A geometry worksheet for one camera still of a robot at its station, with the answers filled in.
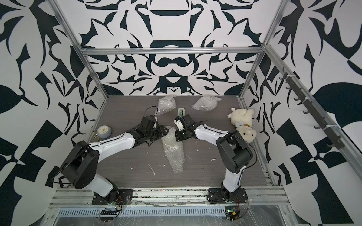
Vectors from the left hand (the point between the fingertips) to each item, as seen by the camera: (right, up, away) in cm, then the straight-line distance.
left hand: (166, 129), depth 89 cm
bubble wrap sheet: (+5, -12, -2) cm, 13 cm away
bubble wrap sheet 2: (-3, +17, +19) cm, 26 cm away
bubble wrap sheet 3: (+29, +17, +20) cm, 39 cm away
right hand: (+5, -4, +4) cm, 8 cm away
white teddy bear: (+50, +6, +7) cm, 50 cm away
